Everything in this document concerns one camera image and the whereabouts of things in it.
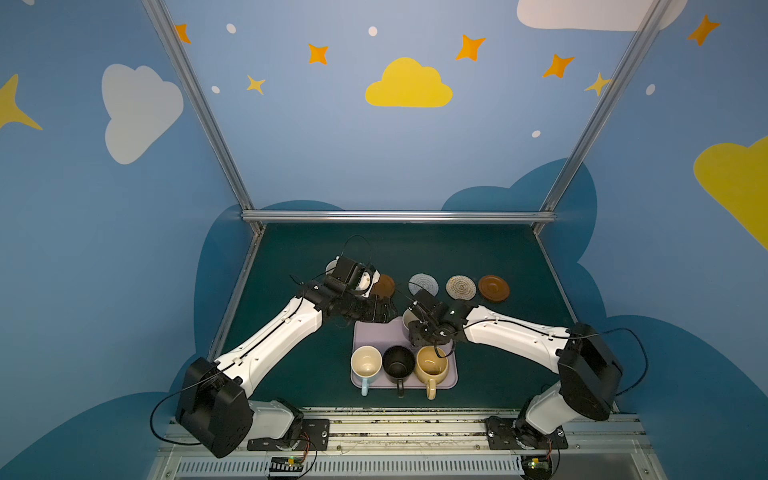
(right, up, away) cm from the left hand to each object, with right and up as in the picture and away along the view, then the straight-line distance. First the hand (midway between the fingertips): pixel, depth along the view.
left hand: (383, 310), depth 79 cm
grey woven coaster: (+14, +5, +26) cm, 30 cm away
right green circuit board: (+38, -38, -6) cm, 54 cm away
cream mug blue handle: (-5, -16, +5) cm, 18 cm away
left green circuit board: (-24, -37, -6) cm, 45 cm away
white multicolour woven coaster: (+27, +3, +25) cm, 37 cm away
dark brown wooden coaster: (0, +3, +25) cm, 25 cm away
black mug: (+4, -16, +5) cm, 18 cm away
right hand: (+10, -8, +6) cm, 14 cm away
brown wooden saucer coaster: (+39, +3, +25) cm, 46 cm away
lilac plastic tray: (+2, -10, +13) cm, 16 cm away
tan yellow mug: (+14, -18, +7) cm, 24 cm away
